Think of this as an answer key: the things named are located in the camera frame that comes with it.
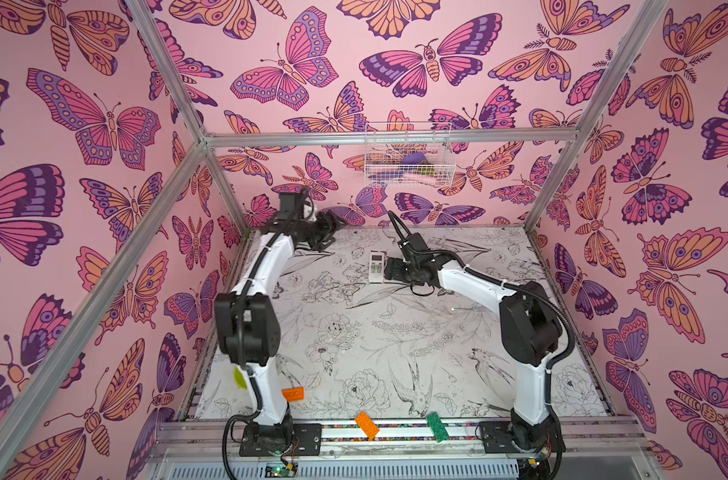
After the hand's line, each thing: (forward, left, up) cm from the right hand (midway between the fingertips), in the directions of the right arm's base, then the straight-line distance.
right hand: (393, 268), depth 95 cm
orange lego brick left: (-35, +28, -10) cm, 46 cm away
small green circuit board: (-52, +29, -13) cm, 61 cm away
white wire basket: (+31, +2, +25) cm, 40 cm away
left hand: (+5, +15, +15) cm, 21 cm away
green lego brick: (-43, -10, -10) cm, 45 cm away
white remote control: (+9, +6, -10) cm, 15 cm away
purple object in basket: (+27, -7, +23) cm, 36 cm away
